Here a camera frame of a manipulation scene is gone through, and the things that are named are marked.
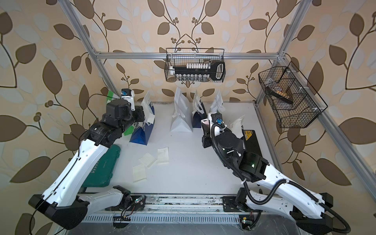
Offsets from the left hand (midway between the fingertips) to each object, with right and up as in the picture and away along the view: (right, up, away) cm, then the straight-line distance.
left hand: (138, 104), depth 69 cm
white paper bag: (+19, -7, +22) cm, 30 cm away
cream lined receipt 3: (-6, -40, +18) cm, 44 cm away
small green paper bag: (+42, +1, +24) cm, 48 cm away
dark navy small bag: (+29, -6, +30) cm, 42 cm away
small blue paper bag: (0, -13, +5) cm, 14 cm away
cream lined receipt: (+7, -31, +23) cm, 39 cm away
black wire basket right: (+78, +2, +5) cm, 78 cm away
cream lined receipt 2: (-2, -33, +22) cm, 40 cm away
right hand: (+31, -9, -7) cm, 33 cm away
